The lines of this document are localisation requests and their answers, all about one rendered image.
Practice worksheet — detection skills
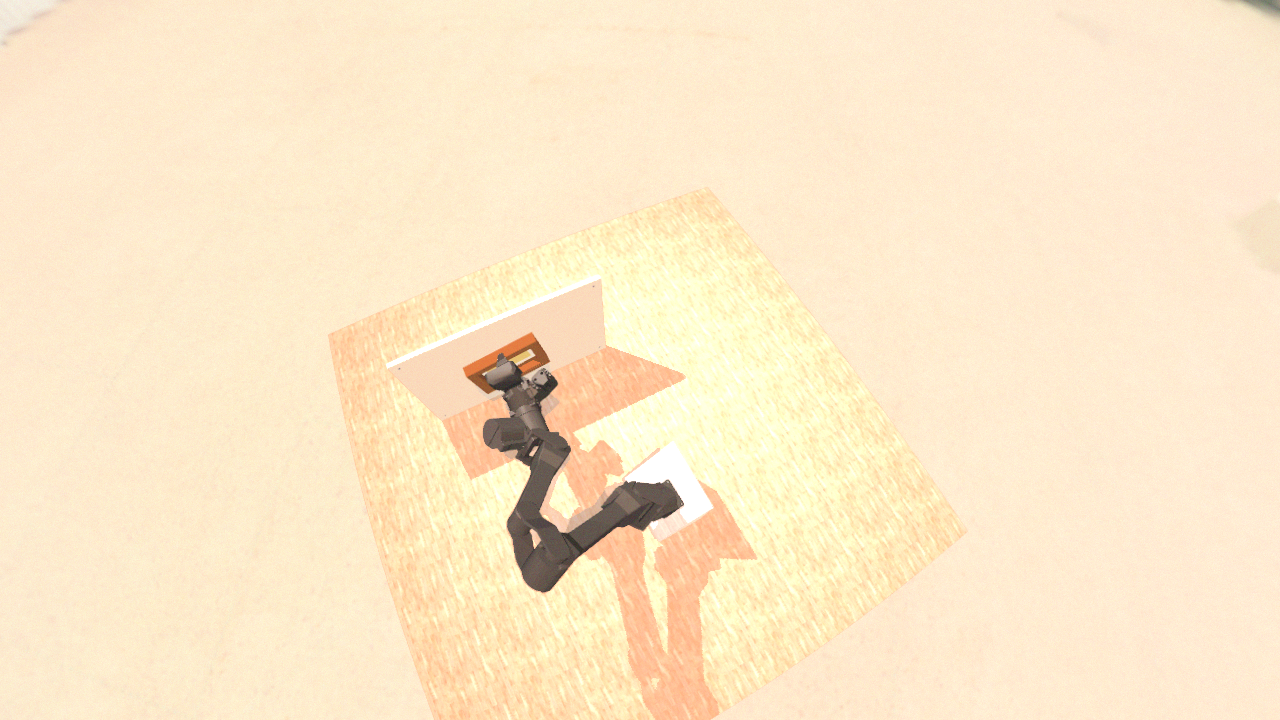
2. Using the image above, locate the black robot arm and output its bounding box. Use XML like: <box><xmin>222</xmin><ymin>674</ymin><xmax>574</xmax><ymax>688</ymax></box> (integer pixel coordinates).
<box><xmin>483</xmin><ymin>368</ymin><xmax>684</xmax><ymax>593</ymax></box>

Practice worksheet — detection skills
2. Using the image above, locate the brown wooden picture frame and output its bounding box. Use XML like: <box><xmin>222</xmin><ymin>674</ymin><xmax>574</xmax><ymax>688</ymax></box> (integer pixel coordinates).
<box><xmin>463</xmin><ymin>332</ymin><xmax>550</xmax><ymax>395</ymax></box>

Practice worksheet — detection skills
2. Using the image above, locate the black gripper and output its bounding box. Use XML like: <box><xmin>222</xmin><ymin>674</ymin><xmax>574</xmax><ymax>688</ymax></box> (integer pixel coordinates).
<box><xmin>485</xmin><ymin>354</ymin><xmax>541</xmax><ymax>416</ymax></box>

